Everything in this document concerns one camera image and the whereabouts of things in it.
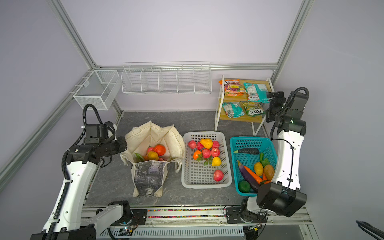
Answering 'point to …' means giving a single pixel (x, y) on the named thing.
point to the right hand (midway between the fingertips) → (266, 98)
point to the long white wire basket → (166, 78)
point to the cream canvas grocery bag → (148, 177)
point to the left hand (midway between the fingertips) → (126, 145)
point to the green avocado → (244, 186)
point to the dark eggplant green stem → (255, 151)
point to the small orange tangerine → (196, 153)
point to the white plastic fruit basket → (195, 174)
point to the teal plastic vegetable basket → (265, 145)
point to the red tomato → (160, 149)
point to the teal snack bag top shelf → (257, 92)
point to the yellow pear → (207, 143)
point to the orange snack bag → (233, 87)
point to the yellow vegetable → (259, 168)
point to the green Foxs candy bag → (253, 108)
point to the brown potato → (269, 171)
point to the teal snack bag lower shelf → (233, 109)
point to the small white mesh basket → (99, 90)
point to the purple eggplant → (253, 183)
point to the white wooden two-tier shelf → (257, 122)
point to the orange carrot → (258, 180)
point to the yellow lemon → (216, 161)
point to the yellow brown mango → (153, 155)
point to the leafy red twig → (207, 160)
